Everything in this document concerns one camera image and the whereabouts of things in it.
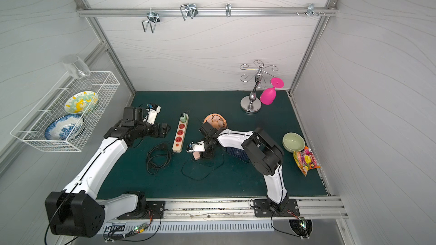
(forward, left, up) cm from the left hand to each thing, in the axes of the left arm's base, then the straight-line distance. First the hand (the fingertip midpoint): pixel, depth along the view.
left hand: (161, 125), depth 81 cm
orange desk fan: (+9, -26, -9) cm, 29 cm away
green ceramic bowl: (+1, -69, -16) cm, 71 cm away
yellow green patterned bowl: (+1, +30, +16) cm, 34 cm away
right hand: (-3, -18, -18) cm, 26 cm away
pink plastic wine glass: (+23, -56, -1) cm, 60 cm away
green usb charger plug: (+13, -6, -12) cm, 19 cm away
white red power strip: (+3, -5, -16) cm, 17 cm away
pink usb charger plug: (-9, -17, -14) cm, 24 cm away
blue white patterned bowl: (-12, +29, +15) cm, 35 cm away
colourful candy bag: (-11, -71, -11) cm, 73 cm away
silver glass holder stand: (+29, -49, -17) cm, 60 cm away
